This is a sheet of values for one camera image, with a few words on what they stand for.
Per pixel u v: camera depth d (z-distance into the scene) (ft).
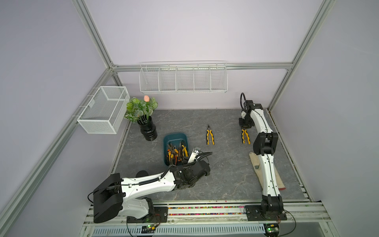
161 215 2.43
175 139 3.35
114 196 1.32
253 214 2.42
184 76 3.25
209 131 3.46
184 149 3.13
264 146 2.34
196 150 2.22
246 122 3.24
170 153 2.99
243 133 3.44
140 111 2.84
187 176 1.89
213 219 2.42
